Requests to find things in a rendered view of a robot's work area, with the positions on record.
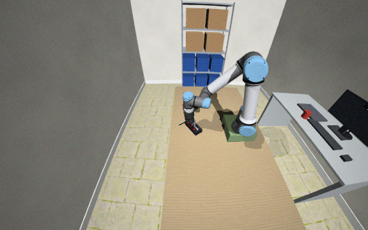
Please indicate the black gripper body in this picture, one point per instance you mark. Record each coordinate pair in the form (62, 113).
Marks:
(189, 114)

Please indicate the black power strip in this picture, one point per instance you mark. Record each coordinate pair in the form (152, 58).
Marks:
(195, 129)

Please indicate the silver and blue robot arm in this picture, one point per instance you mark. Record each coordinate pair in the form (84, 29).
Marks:
(254, 70)

